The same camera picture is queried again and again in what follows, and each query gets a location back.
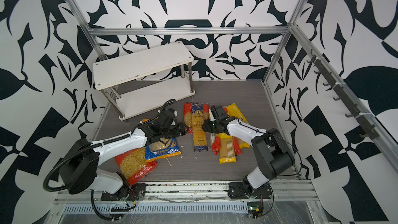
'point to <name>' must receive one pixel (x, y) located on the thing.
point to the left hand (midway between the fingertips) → (185, 126)
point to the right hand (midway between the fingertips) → (204, 124)
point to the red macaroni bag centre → (188, 114)
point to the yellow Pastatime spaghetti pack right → (233, 111)
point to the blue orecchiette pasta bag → (158, 150)
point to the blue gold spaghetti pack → (199, 135)
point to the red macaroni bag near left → (133, 165)
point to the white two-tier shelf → (142, 82)
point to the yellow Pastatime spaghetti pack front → (227, 153)
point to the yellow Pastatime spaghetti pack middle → (242, 144)
